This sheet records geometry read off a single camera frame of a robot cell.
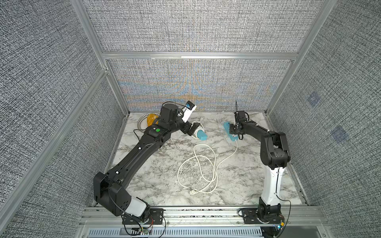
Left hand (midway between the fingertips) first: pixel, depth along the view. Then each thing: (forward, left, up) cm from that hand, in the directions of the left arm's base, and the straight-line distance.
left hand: (194, 116), depth 74 cm
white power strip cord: (+11, -3, -25) cm, 27 cm away
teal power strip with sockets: (+6, -6, -25) cm, 26 cm away
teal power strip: (+6, -27, -29) cm, 40 cm away
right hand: (+14, -30, -27) cm, 43 cm away
